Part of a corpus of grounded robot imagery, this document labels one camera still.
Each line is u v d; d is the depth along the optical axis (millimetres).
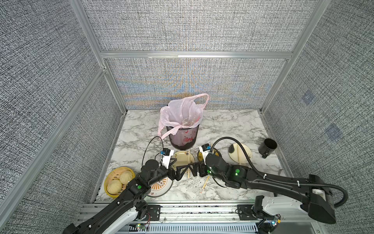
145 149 548
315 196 401
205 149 662
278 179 473
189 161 898
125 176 787
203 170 657
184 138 854
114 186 763
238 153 929
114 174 837
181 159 918
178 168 662
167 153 663
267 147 908
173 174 661
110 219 475
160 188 815
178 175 661
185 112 938
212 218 732
